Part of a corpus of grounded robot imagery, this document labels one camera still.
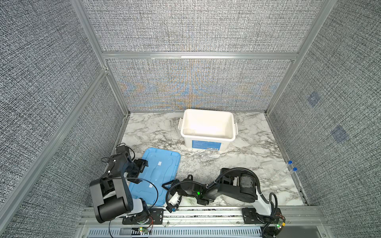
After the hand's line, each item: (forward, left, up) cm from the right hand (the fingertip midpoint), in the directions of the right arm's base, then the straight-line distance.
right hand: (164, 181), depth 82 cm
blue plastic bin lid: (+10, +2, -3) cm, 10 cm away
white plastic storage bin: (+38, -26, -2) cm, 46 cm away
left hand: (+7, +12, -1) cm, 14 cm away
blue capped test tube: (+5, -73, -6) cm, 73 cm away
